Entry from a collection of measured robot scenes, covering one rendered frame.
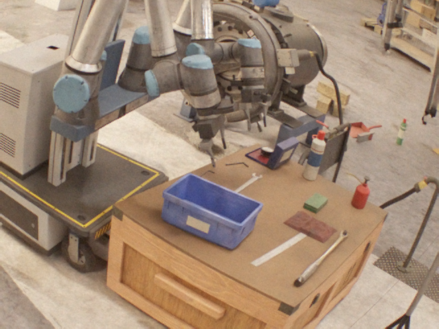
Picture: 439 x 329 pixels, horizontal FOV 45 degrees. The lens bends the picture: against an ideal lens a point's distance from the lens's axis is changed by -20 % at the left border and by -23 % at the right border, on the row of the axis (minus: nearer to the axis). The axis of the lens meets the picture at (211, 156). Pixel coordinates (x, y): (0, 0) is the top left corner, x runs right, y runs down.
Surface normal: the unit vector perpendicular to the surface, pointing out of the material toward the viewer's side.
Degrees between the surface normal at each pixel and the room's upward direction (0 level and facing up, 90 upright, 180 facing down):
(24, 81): 90
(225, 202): 90
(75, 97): 95
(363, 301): 0
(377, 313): 0
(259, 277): 0
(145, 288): 90
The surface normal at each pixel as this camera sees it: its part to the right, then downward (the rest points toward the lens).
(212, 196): -0.43, 0.31
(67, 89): -0.05, 0.50
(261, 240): 0.21, -0.88
